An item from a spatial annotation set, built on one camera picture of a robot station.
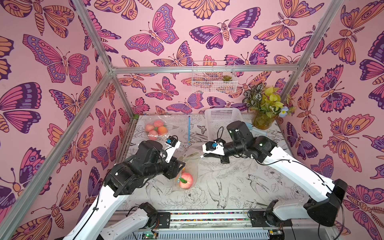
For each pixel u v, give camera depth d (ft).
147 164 1.56
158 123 3.59
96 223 1.20
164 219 2.40
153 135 3.30
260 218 2.40
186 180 2.20
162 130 3.44
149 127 3.48
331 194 1.28
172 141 1.75
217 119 3.81
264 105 3.19
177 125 3.71
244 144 1.71
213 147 1.77
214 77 3.12
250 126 3.72
